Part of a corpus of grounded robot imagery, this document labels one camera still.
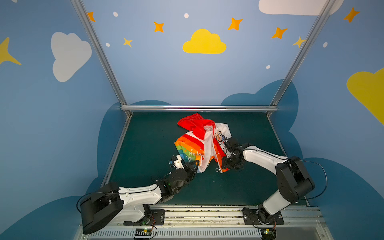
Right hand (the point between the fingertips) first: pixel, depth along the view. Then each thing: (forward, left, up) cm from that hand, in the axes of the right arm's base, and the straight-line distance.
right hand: (226, 165), depth 90 cm
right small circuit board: (-33, -19, -6) cm, 38 cm away
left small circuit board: (-36, +43, -5) cm, 56 cm away
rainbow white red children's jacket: (+16, +13, 0) cm, 21 cm away
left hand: (-4, +16, +14) cm, 22 cm away
